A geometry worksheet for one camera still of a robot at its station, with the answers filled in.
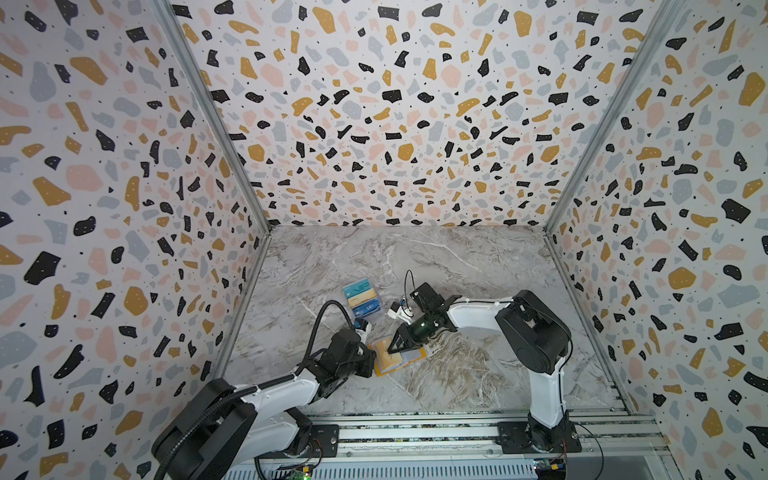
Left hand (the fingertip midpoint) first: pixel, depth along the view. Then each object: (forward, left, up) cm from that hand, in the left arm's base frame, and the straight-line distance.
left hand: (382, 352), depth 86 cm
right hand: (+1, -3, +1) cm, 3 cm away
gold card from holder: (-2, -1, -1) cm, 2 cm away
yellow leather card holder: (-1, -7, -1) cm, 7 cm away
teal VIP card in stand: (+20, +9, +3) cm, 22 cm away
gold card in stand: (+17, +8, +2) cm, 19 cm away
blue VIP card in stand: (+14, +5, 0) cm, 15 cm away
